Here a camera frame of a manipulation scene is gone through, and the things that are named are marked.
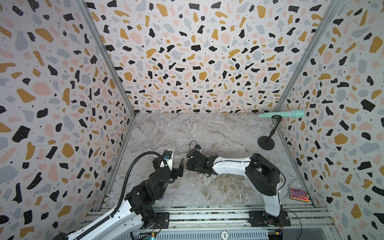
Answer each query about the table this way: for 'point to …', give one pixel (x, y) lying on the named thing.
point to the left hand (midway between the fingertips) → (176, 156)
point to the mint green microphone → (295, 113)
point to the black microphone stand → (264, 142)
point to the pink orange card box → (298, 194)
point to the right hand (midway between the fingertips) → (185, 163)
